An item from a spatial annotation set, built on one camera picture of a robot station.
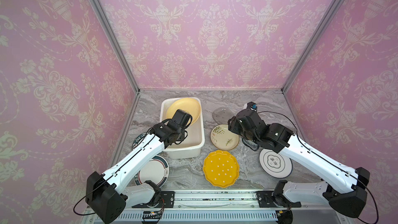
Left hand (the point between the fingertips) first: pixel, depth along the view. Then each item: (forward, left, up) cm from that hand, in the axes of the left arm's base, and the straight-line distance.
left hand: (186, 123), depth 79 cm
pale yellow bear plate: (+13, 0, -1) cm, 13 cm away
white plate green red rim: (-17, +16, -20) cm, 31 cm away
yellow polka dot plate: (-16, -19, -19) cm, 31 cm away
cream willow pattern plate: (+2, -22, -19) cm, 29 cm away
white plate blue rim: (-13, -50, -19) cm, 55 cm away
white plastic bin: (-11, -3, -3) cm, 12 cm away
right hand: (-3, -22, +7) cm, 23 cm away
